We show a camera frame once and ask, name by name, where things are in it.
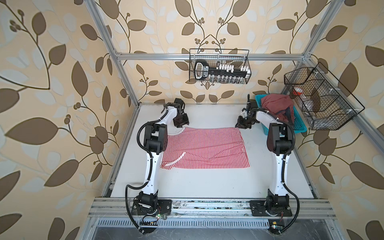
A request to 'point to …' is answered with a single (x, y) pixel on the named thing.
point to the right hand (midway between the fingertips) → (237, 126)
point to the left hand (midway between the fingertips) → (188, 122)
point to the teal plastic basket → (299, 126)
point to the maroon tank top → (280, 106)
